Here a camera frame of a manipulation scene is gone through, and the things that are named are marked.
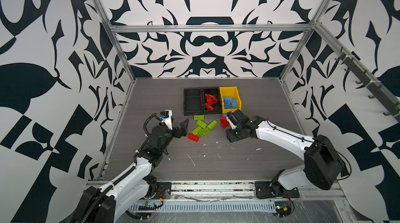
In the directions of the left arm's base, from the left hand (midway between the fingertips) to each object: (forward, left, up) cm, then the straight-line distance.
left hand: (180, 116), depth 80 cm
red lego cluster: (+21, -18, -14) cm, 31 cm away
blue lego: (+19, -33, -15) cm, 41 cm away
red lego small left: (-5, -6, -15) cm, 17 cm away
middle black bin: (+28, -21, -15) cm, 38 cm away
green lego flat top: (+9, -8, -16) cm, 20 cm away
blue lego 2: (+21, -29, -13) cm, 38 cm away
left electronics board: (-36, +14, -19) cm, 43 cm away
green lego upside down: (-1, -12, -16) cm, 21 cm away
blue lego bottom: (+17, -29, -15) cm, 37 cm away
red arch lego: (+16, -16, -15) cm, 27 cm away
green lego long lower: (0, -8, -16) cm, 18 cm away
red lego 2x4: (+3, -24, -13) cm, 28 cm away
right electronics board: (-39, -46, -18) cm, 63 cm away
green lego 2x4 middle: (+4, -11, -16) cm, 20 cm away
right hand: (-6, -26, -11) cm, 29 cm away
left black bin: (+24, -6, -20) cm, 31 cm away
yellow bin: (+25, -31, -12) cm, 42 cm away
